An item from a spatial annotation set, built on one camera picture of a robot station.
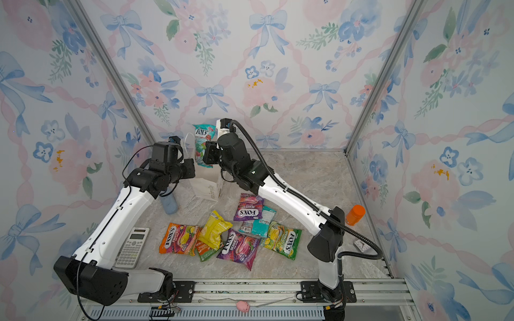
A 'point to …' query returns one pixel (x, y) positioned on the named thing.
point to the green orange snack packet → (205, 251)
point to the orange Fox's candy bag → (179, 239)
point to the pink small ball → (243, 305)
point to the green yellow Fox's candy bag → (282, 240)
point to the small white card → (364, 247)
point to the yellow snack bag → (211, 232)
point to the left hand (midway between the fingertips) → (192, 163)
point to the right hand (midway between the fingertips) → (206, 142)
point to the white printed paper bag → (204, 182)
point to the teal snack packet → (259, 227)
